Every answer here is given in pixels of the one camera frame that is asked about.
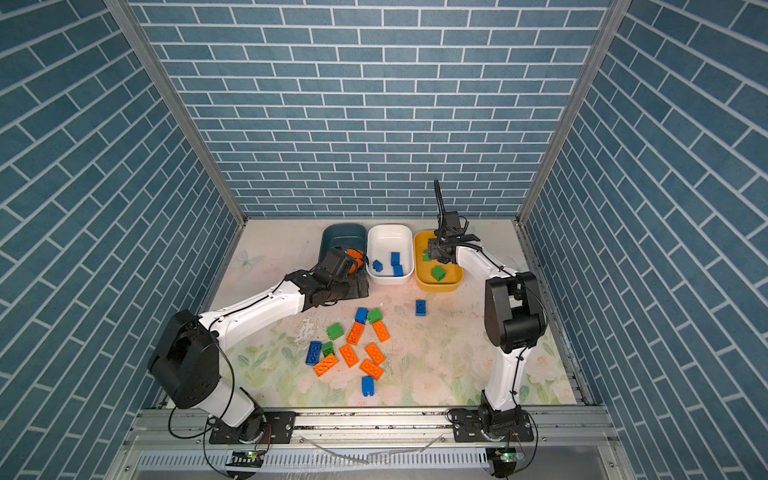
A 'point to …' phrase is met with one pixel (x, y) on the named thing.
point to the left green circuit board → (246, 458)
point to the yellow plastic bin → (423, 278)
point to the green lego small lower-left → (328, 348)
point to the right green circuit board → (503, 460)
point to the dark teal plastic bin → (344, 236)
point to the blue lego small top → (361, 315)
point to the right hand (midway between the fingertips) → (440, 244)
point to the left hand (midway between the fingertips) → (359, 287)
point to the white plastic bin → (384, 239)
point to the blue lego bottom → (368, 386)
